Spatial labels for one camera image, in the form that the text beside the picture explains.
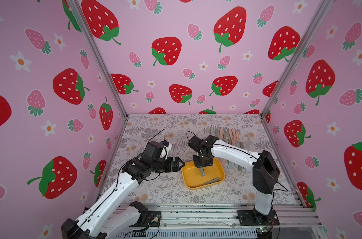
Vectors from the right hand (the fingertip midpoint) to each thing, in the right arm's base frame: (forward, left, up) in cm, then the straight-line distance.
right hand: (205, 161), depth 86 cm
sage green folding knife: (-6, +2, -2) cm, 6 cm away
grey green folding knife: (-8, -7, -8) cm, 13 cm away
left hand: (-8, +14, +11) cm, 19 cm away
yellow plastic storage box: (-7, +7, -7) cm, 12 cm away
